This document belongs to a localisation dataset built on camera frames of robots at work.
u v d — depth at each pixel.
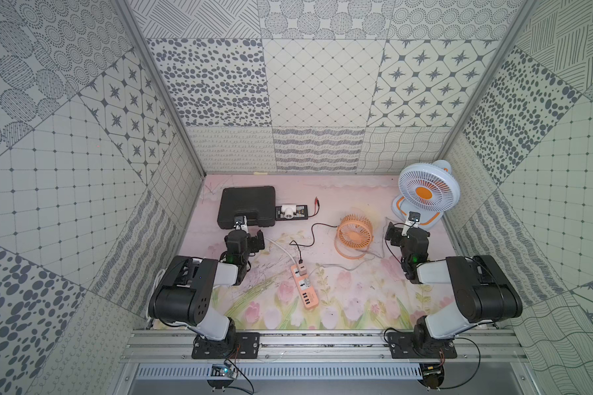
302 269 0.84
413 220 0.81
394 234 0.86
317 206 1.08
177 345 0.75
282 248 0.95
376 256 0.94
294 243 0.97
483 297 0.45
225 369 0.70
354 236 0.91
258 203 1.05
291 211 1.02
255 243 0.90
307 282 0.83
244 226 0.85
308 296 0.82
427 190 0.86
